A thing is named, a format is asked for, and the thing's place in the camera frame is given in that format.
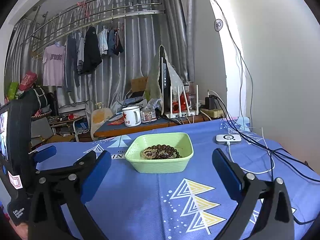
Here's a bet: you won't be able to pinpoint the wooden desk blue top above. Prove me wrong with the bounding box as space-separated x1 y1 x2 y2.
93 113 213 138

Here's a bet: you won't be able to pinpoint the blue tree-patterned tablecloth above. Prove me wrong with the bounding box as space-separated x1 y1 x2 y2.
32 117 320 240

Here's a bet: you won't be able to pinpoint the beige chair back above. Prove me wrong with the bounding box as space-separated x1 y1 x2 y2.
90 108 113 141

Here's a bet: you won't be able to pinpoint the white enamel mug red star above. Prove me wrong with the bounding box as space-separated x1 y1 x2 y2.
122 106 141 127

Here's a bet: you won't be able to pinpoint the green plastic bag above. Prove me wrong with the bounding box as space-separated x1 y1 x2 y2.
7 82 19 101

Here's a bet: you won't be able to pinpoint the red plastic bag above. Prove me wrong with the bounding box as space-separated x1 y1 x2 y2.
18 71 37 91

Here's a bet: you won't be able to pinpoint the white small rounded device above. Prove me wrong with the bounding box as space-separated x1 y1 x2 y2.
215 134 242 145

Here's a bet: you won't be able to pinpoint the dark blue trousers hanging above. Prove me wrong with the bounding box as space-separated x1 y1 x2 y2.
64 34 80 93

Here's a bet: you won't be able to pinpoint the green plastic square bowl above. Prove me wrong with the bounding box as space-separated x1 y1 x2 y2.
125 132 194 173

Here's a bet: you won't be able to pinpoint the pink t-shirt hanging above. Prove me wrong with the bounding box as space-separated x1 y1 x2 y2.
42 44 66 87

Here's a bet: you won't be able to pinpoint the cardboard box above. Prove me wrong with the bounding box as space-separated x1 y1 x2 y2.
130 77 148 93

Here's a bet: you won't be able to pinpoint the black jacket hanging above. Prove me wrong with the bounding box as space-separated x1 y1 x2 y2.
79 26 102 75

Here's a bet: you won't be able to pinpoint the beige power strip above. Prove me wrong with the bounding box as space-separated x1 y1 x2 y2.
200 108 225 119

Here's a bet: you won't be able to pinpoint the white four-antenna router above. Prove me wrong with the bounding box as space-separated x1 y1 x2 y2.
164 85 200 119

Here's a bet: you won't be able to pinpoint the black monitor under lace cloth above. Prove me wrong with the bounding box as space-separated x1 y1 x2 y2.
143 44 183 114

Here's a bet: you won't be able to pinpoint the black power adapter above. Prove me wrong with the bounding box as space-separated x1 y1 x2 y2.
204 95 217 110

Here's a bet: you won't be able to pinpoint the white shirt hanging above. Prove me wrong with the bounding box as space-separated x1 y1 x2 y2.
98 29 108 56

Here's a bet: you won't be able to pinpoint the clear glass jar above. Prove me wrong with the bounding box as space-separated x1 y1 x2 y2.
183 81 196 107

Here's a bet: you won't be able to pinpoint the metal clothes drying rack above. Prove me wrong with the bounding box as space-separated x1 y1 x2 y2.
20 0 165 54

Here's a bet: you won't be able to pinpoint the grey curtain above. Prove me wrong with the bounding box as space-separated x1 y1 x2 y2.
1 0 194 113

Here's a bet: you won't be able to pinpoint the white charging cable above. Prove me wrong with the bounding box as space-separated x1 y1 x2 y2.
226 127 276 175

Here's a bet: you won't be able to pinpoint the black cables on table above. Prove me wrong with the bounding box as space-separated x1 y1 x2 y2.
207 94 320 225

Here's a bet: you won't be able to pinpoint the dark beaded bracelets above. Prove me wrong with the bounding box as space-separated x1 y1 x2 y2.
140 143 181 160

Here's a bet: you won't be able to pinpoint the round wall hook sticker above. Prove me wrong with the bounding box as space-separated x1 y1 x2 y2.
214 19 223 32

